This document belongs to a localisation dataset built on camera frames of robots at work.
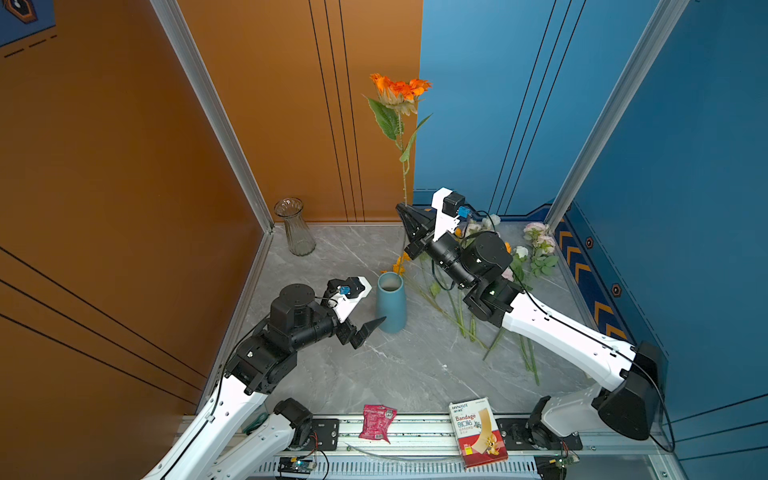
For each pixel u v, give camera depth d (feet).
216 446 1.34
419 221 1.76
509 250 3.54
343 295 1.73
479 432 2.32
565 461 2.28
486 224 3.76
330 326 1.81
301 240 3.68
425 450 2.38
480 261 1.52
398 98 1.42
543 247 3.57
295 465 2.31
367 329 1.84
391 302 2.58
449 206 1.56
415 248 1.75
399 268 3.45
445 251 1.76
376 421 2.43
